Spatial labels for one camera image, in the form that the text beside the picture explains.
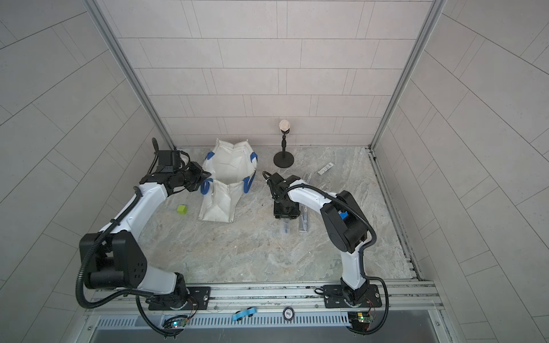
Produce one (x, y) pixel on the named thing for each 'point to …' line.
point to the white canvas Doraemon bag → (231, 170)
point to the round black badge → (288, 313)
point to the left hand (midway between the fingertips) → (215, 169)
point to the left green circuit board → (179, 323)
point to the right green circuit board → (364, 319)
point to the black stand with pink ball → (284, 159)
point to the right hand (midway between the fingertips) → (281, 217)
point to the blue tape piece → (244, 313)
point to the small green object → (181, 209)
